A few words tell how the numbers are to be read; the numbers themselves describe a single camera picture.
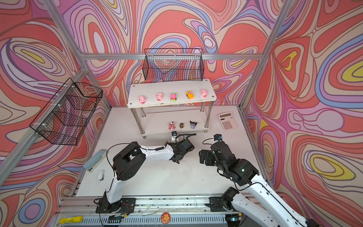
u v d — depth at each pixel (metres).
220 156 0.50
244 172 0.46
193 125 0.94
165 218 0.70
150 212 0.72
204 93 0.77
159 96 0.75
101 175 0.82
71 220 0.68
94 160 0.85
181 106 1.24
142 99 0.73
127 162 0.53
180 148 0.73
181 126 0.96
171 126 0.94
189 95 0.76
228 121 1.08
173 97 0.74
